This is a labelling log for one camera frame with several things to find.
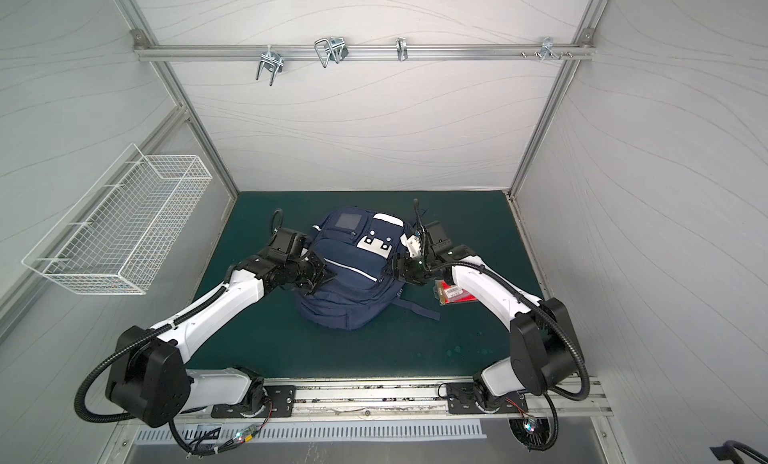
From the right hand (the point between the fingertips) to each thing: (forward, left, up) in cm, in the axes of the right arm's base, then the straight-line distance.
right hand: (394, 266), depth 83 cm
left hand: (-1, +14, +1) cm, 14 cm away
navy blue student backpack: (+11, +12, -6) cm, 17 cm away
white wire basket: (-4, +64, +19) cm, 67 cm away
